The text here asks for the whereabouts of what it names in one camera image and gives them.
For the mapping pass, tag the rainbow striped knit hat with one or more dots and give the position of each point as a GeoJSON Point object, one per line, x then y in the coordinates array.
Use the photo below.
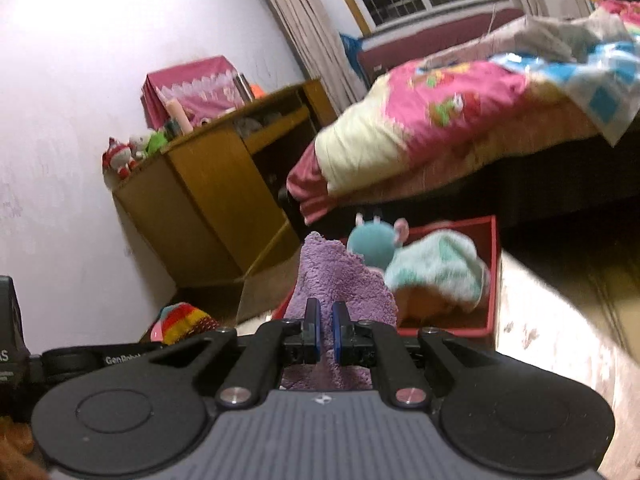
{"type": "Point", "coordinates": [181, 321]}

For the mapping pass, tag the dark wooden bed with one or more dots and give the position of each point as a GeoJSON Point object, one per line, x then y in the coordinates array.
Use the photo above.
{"type": "Point", "coordinates": [579, 189]}

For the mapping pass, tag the blue bag by curtain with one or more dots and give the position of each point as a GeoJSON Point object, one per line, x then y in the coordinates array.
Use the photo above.
{"type": "Point", "coordinates": [352, 47]}

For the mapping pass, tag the blue white patterned sheet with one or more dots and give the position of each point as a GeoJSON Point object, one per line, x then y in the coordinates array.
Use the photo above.
{"type": "Point", "coordinates": [593, 61]}

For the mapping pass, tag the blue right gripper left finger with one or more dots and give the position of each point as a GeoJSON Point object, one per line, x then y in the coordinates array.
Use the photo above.
{"type": "Point", "coordinates": [311, 331]}

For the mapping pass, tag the pink cloth covered box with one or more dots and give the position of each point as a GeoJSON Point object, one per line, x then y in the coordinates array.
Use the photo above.
{"type": "Point", "coordinates": [205, 89]}

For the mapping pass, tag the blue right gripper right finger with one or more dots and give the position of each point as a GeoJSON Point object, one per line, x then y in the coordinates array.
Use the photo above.
{"type": "Point", "coordinates": [343, 334]}

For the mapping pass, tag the green plush toy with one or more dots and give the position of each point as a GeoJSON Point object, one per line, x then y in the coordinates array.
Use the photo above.
{"type": "Point", "coordinates": [156, 142]}

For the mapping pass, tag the brown cardboard sheet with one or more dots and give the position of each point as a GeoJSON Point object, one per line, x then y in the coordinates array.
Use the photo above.
{"type": "Point", "coordinates": [266, 290]}

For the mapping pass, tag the pink pig plush teal dress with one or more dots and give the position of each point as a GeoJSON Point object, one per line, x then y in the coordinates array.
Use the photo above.
{"type": "Point", "coordinates": [377, 241]}

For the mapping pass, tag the white plush toy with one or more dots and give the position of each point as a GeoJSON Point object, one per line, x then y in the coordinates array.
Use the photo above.
{"type": "Point", "coordinates": [138, 144]}

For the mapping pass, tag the purple fluffy towel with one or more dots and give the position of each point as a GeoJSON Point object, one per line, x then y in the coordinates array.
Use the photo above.
{"type": "Point", "coordinates": [329, 273]}

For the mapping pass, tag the metal thermos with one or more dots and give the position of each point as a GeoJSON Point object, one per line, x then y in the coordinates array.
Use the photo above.
{"type": "Point", "coordinates": [244, 88]}

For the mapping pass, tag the mint white patterned cloth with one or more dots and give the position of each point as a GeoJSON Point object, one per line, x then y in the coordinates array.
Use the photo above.
{"type": "Point", "coordinates": [445, 262]}

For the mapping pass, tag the left beige curtain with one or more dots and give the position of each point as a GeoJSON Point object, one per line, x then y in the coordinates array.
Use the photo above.
{"type": "Point", "coordinates": [319, 46]}

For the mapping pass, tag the red storage box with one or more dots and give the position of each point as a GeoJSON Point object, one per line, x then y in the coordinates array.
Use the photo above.
{"type": "Point", "coordinates": [417, 307]}

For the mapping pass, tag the wooden corner cabinet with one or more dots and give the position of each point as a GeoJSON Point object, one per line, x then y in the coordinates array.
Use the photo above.
{"type": "Point", "coordinates": [207, 203]}

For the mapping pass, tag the red white plush doll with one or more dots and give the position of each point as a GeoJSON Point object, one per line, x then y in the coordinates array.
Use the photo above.
{"type": "Point", "coordinates": [118, 159]}

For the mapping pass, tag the pink floral quilt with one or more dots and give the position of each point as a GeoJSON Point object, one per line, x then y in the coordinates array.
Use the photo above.
{"type": "Point", "coordinates": [434, 120]}

